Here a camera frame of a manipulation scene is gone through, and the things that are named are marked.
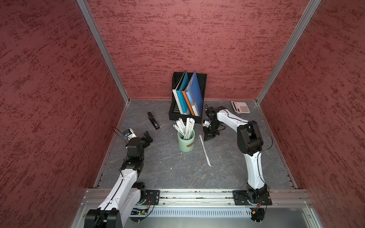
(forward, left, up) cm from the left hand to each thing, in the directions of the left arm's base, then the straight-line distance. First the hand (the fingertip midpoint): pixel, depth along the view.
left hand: (141, 137), depth 85 cm
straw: (-4, -40, -12) cm, 42 cm away
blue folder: (+36, -33, +3) cm, 49 cm away
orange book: (+22, -26, +16) cm, 38 cm away
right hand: (+3, -41, -8) cm, 42 cm away
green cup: (-4, -27, -3) cm, 28 cm away
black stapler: (+21, -2, -11) cm, 24 cm away
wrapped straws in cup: (+3, -28, +3) cm, 28 cm away
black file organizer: (+29, -18, -9) cm, 35 cm away
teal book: (+23, -23, +16) cm, 36 cm away
